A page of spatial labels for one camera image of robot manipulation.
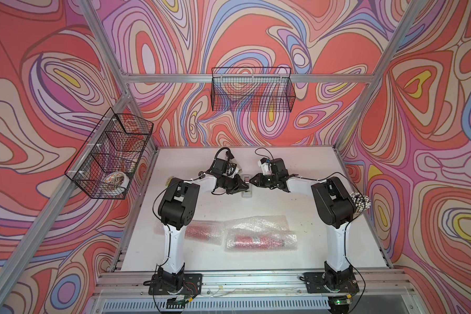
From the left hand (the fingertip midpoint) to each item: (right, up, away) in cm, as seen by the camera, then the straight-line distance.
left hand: (250, 188), depth 95 cm
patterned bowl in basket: (-52, +5, -23) cm, 57 cm away
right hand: (+1, +1, +5) cm, 5 cm away
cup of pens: (+42, -3, -20) cm, 47 cm away
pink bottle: (-2, -20, -16) cm, 26 cm away
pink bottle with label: (-23, -17, -14) cm, 32 cm away
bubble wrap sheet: (+4, -19, -11) cm, 22 cm away
